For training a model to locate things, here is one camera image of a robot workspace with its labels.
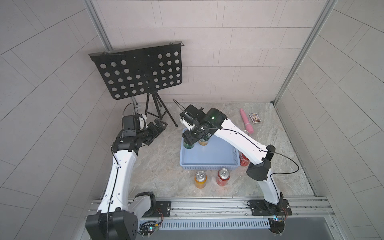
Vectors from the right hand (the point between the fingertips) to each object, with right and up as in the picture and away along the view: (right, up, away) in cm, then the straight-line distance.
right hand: (189, 138), depth 73 cm
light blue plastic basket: (+17, -13, +18) cm, 27 cm away
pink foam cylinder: (+38, +3, +27) cm, 47 cm away
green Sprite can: (-1, -5, +5) cm, 7 cm away
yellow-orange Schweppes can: (+6, -20, -2) cm, 20 cm away
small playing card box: (+45, +9, +33) cm, 56 cm away
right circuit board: (+41, -40, -4) cm, 57 cm away
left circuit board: (-19, -41, -5) cm, 45 cm away
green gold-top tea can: (+7, -5, +19) cm, 21 cm away
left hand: (-12, +6, +2) cm, 14 cm away
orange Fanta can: (+35, 0, +22) cm, 41 cm away
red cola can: (+17, -18, 0) cm, 25 cm away
